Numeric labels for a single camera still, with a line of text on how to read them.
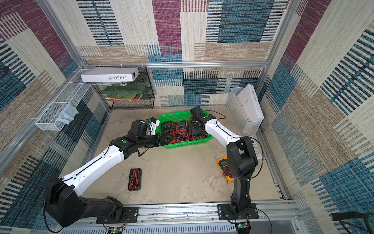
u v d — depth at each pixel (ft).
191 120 3.17
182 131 3.18
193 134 2.93
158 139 2.25
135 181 2.63
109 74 2.60
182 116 3.68
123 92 3.20
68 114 2.25
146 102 4.02
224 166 2.80
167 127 3.26
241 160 1.65
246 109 3.16
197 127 2.23
